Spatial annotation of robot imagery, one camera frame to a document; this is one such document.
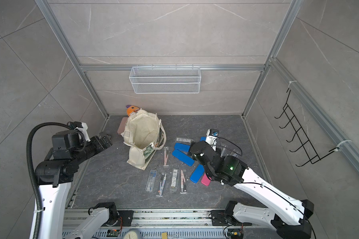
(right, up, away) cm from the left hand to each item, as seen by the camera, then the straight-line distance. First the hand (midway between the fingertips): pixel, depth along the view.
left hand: (106, 137), depth 65 cm
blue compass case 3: (+43, -24, +23) cm, 54 cm away
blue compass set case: (+49, -4, +40) cm, 63 cm away
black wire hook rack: (+90, -4, 0) cm, 90 cm away
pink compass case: (+48, -27, +21) cm, 58 cm away
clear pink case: (+23, -15, +31) cm, 41 cm away
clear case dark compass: (+23, -29, +19) cm, 41 cm away
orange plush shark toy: (-6, +19, +47) cm, 51 cm away
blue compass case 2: (+35, -15, +31) cm, 49 cm away
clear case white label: (+29, -27, +20) cm, 44 cm away
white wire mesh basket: (+22, +37, +36) cm, 56 cm away
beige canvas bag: (+7, -1, +39) cm, 40 cm away
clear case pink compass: (+34, -26, +21) cm, 48 cm away
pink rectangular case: (-12, +6, +47) cm, 48 cm away
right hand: (+43, -4, +3) cm, 43 cm away
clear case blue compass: (+16, -27, +20) cm, 37 cm away
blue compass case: (+34, -9, +36) cm, 50 cm away
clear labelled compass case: (+36, -5, +39) cm, 53 cm away
